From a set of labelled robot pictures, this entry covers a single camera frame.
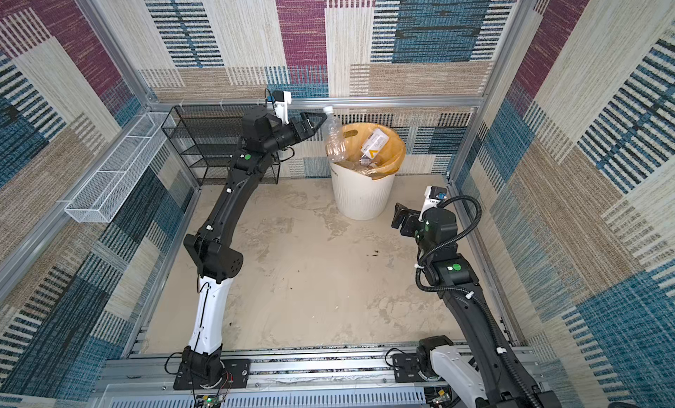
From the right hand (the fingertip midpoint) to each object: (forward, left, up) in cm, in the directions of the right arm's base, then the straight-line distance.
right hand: (414, 211), depth 76 cm
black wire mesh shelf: (+43, +75, -4) cm, 86 cm away
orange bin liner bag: (+18, +5, +3) cm, 19 cm away
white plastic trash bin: (+15, +15, -10) cm, 24 cm away
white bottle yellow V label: (+29, +9, 0) cm, 31 cm away
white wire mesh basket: (+1, +85, +8) cm, 85 cm away
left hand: (+21, +26, +18) cm, 37 cm away
